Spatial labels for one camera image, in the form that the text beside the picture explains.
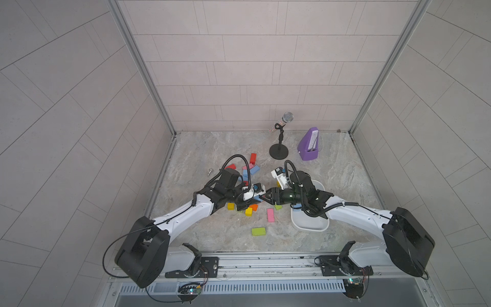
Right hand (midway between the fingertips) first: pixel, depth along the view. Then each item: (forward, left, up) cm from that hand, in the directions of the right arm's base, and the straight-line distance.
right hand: (263, 198), depth 77 cm
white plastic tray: (-7, -17, -11) cm, 21 cm away
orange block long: (+1, +4, -11) cm, 12 cm away
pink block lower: (-3, -3, -12) cm, 13 cm away
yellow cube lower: (-2, +6, -9) cm, 11 cm away
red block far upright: (+29, +3, -11) cm, 31 cm away
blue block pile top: (+22, +3, -11) cm, 24 cm away
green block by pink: (+1, -7, -12) cm, 14 cm away
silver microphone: (+30, -14, +16) cm, 37 cm away
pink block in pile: (+23, +5, -10) cm, 26 cm away
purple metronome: (+30, -26, -3) cm, 40 cm away
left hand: (+3, +1, -3) cm, 4 cm away
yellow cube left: (-7, +12, +9) cm, 16 cm away
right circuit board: (-30, -30, -14) cm, 45 cm away
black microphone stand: (+33, -12, -12) cm, 38 cm away
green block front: (-9, +3, -12) cm, 15 cm away
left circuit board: (-28, +28, -10) cm, 41 cm away
